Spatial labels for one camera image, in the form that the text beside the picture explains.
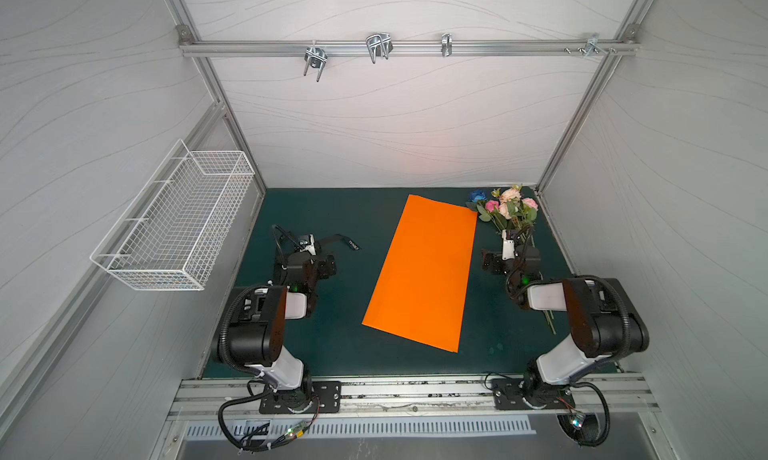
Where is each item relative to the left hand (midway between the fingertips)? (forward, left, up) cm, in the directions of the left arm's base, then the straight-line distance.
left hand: (321, 249), depth 96 cm
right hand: (+4, -60, +1) cm, 60 cm away
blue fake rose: (+27, -55, -1) cm, 62 cm away
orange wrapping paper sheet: (-11, -33, -6) cm, 36 cm away
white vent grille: (-49, +21, -5) cm, 53 cm away
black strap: (+8, -4, -5) cm, 10 cm away
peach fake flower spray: (+21, -66, 0) cm, 69 cm away
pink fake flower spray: (+20, -74, -1) cm, 76 cm away
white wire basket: (-12, +28, +26) cm, 40 cm away
